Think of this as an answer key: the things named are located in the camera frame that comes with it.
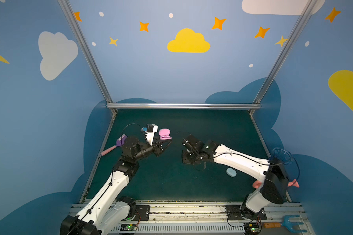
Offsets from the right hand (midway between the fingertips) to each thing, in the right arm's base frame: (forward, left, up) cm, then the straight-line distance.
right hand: (182, 158), depth 80 cm
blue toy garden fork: (-25, -53, -13) cm, 60 cm away
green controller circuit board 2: (-29, -35, -15) cm, 48 cm away
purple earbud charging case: (+5, +9, +15) cm, 19 cm away
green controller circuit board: (-32, +25, -13) cm, 43 cm away
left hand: (+2, +6, +14) cm, 16 cm away
